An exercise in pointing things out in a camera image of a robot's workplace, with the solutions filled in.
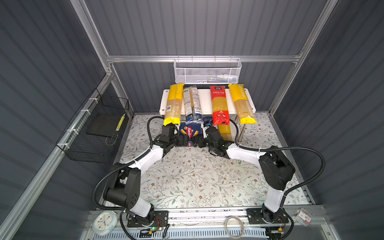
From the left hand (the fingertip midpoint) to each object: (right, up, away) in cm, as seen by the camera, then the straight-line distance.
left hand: (184, 136), depth 89 cm
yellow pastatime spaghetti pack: (+27, +3, +10) cm, 29 cm away
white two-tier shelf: (+11, +23, -8) cm, 26 cm away
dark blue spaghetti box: (+4, +4, +4) cm, 7 cm away
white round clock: (-37, -40, -18) cm, 58 cm away
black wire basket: (-43, +2, -18) cm, 47 cm away
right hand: (+8, 0, +1) cm, 8 cm away
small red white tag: (+60, -38, -17) cm, 73 cm away
